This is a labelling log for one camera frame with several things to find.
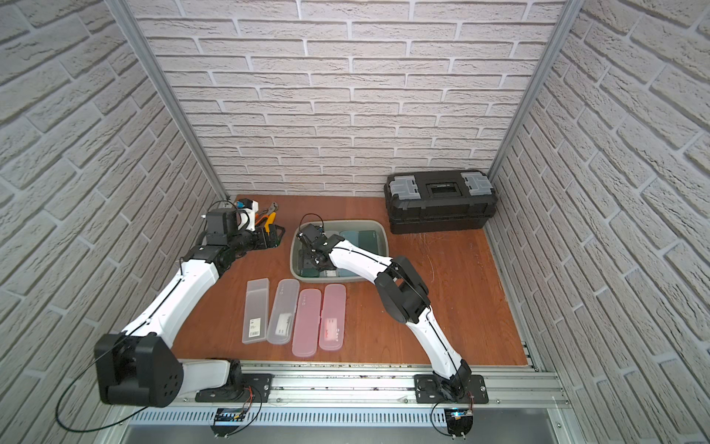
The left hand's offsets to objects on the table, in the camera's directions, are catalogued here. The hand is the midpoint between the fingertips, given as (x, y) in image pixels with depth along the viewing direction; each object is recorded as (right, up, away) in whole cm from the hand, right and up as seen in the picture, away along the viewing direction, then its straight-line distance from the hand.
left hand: (276, 225), depth 83 cm
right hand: (+10, -13, +13) cm, 21 cm away
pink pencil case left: (+9, -31, +2) cm, 33 cm away
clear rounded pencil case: (+1, -29, +4) cm, 29 cm away
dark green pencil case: (+8, -16, +10) cm, 21 cm away
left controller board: (-9, -52, -12) cm, 54 cm away
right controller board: (+52, -52, -12) cm, 74 cm away
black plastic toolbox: (+54, +9, +14) cm, 57 cm away
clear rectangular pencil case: (-7, -28, +3) cm, 29 cm away
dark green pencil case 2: (+29, -6, +21) cm, 36 cm away
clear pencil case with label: (+15, -17, +11) cm, 26 cm away
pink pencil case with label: (+17, -29, +2) cm, 34 cm away
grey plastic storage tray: (+16, -1, +18) cm, 24 cm away
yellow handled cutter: (-11, +3, +29) cm, 31 cm away
